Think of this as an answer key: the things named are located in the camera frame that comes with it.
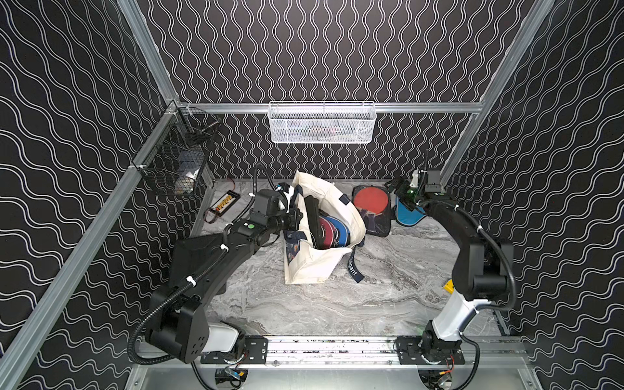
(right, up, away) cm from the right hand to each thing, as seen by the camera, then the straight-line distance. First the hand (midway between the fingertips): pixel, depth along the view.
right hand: (392, 188), depth 94 cm
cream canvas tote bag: (-33, -25, -19) cm, 46 cm away
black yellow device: (-71, -6, +16) cm, 73 cm away
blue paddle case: (-19, -16, -8) cm, 27 cm away
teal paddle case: (+8, -12, +9) cm, 17 cm away
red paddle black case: (-31, -7, -4) cm, 32 cm away
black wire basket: (-83, +12, -2) cm, 84 cm away
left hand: (-34, -8, -14) cm, 38 cm away
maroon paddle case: (-26, -16, -8) cm, 32 cm away
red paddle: (-3, -6, +16) cm, 17 cm away
